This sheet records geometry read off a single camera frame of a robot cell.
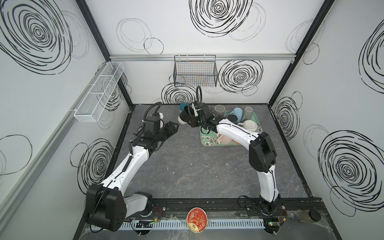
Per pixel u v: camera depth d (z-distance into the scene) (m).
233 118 1.00
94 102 0.74
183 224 0.71
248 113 1.04
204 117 0.71
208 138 1.00
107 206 0.39
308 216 0.65
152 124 0.60
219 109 1.03
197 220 0.68
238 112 1.03
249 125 0.97
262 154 0.52
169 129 0.71
